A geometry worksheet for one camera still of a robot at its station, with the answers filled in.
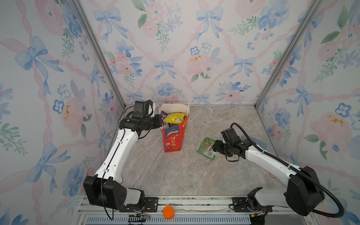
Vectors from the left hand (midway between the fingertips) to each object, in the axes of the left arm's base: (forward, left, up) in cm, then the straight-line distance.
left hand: (162, 119), depth 77 cm
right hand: (-7, -31, -18) cm, 37 cm away
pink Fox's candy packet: (+5, 0, -2) cm, 6 cm away
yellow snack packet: (+3, -7, -3) cm, 8 cm away
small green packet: (-4, -27, -26) cm, 38 cm away
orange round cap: (-41, -5, -18) cm, 45 cm away
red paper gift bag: (-5, -6, -9) cm, 11 cm away
